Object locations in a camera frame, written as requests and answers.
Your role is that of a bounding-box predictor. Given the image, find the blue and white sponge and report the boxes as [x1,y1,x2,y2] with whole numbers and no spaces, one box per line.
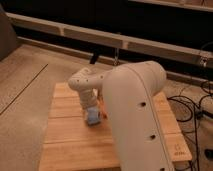
[86,107,100,125]

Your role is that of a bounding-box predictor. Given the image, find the black floor cables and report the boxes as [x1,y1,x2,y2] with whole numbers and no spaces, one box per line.
[166,79,213,171]

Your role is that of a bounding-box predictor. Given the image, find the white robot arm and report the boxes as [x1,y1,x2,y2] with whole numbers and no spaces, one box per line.
[68,61,175,171]

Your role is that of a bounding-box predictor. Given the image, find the white metal frame rail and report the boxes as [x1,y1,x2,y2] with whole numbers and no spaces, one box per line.
[6,12,213,68]

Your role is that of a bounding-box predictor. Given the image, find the orange carrot toy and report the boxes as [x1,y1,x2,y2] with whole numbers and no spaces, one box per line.
[100,100,107,118]

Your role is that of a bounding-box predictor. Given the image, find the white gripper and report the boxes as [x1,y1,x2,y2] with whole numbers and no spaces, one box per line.
[79,89,99,111]

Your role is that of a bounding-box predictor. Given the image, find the black stand leg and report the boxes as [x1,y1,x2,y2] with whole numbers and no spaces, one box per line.
[89,53,100,64]

